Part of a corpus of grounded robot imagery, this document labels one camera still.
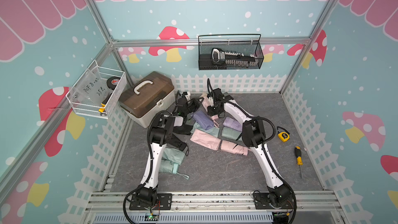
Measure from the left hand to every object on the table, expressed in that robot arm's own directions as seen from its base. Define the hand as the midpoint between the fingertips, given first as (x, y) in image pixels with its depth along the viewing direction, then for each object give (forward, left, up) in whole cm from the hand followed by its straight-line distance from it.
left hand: (204, 99), depth 106 cm
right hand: (-5, -4, -7) cm, 10 cm away
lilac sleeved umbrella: (-17, -18, -3) cm, 25 cm away
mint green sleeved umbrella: (-24, -17, -5) cm, 30 cm away
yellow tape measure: (-23, -49, -6) cm, 55 cm away
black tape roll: (-11, +48, +25) cm, 55 cm away
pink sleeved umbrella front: (-32, -16, -5) cm, 37 cm away
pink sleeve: (-27, -1, -7) cm, 28 cm away
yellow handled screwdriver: (-40, -53, -6) cm, 67 cm away
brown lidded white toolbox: (-12, +34, +12) cm, 38 cm away
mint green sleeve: (-21, -6, -8) cm, 23 cm away
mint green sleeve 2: (-38, +16, -6) cm, 42 cm away
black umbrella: (-29, +18, -5) cm, 35 cm away
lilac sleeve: (-12, +1, -6) cm, 14 cm away
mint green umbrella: (-44, +20, -4) cm, 49 cm away
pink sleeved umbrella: (-3, 0, -1) cm, 3 cm away
